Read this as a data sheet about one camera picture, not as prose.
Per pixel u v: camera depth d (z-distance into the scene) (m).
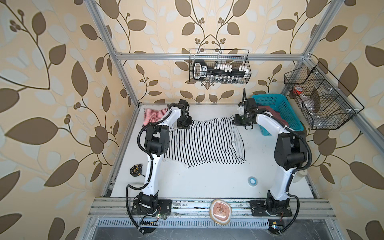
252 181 0.83
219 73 0.84
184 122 0.91
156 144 0.62
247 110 0.77
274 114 1.11
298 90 0.82
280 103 1.12
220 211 0.71
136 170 0.84
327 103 0.72
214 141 0.99
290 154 0.52
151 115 1.08
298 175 0.76
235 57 0.91
